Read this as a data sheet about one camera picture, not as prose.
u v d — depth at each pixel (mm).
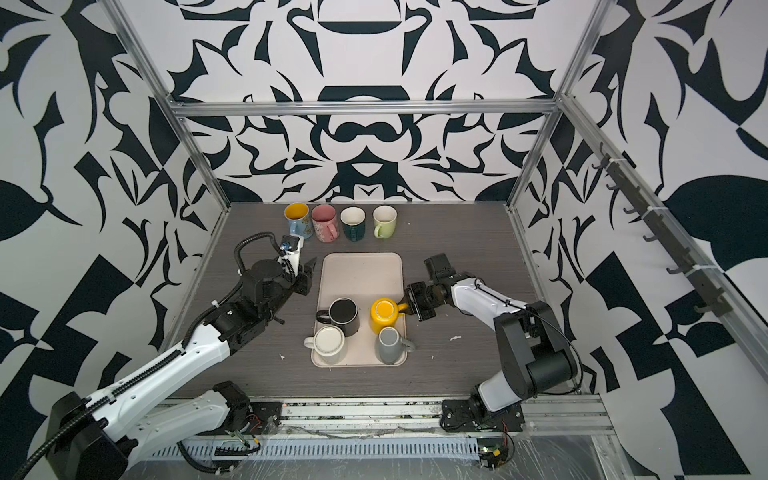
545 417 760
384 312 827
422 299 766
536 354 446
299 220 1019
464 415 744
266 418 743
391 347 763
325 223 1014
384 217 1069
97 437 380
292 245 639
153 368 452
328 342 797
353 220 1047
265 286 557
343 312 860
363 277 1021
